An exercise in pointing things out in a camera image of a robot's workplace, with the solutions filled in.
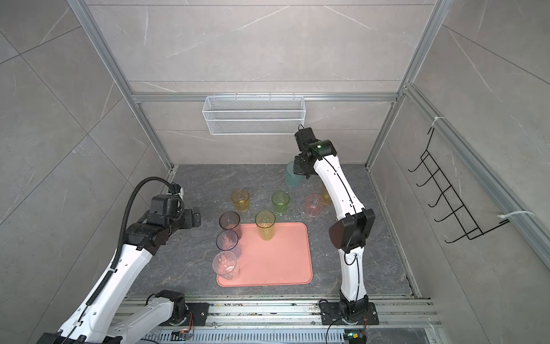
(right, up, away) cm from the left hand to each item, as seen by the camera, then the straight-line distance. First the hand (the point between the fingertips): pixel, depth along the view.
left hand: (184, 207), depth 76 cm
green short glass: (+35, +1, +25) cm, 43 cm away
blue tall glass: (+14, -15, +8) cm, 22 cm away
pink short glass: (+51, -1, +23) cm, 56 cm away
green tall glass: (+29, -7, +11) cm, 32 cm away
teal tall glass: (+40, +10, +12) cm, 43 cm away
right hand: (+44, +15, +11) cm, 48 cm away
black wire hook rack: (+90, +5, -8) cm, 91 cm away
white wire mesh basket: (+20, +42, +23) cm, 52 cm away
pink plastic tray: (+37, -24, +11) cm, 45 cm away
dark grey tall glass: (+15, -6, +7) cm, 18 cm away
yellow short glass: (+16, +1, +26) cm, 31 cm away
